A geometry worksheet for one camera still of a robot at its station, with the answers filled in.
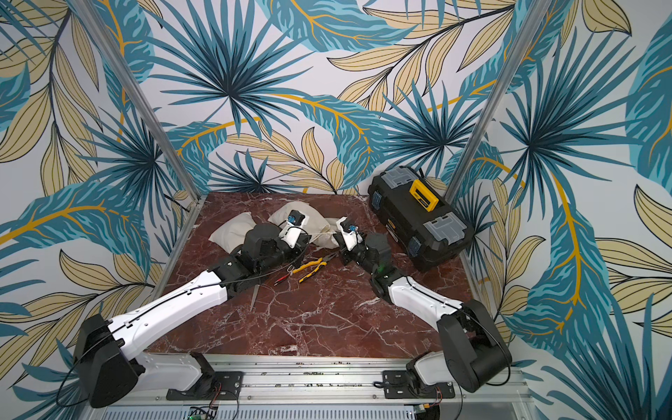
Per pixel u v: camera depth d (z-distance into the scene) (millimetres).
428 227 879
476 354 426
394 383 733
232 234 967
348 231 690
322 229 883
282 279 927
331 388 748
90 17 679
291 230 629
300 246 653
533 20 696
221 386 724
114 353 382
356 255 719
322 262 977
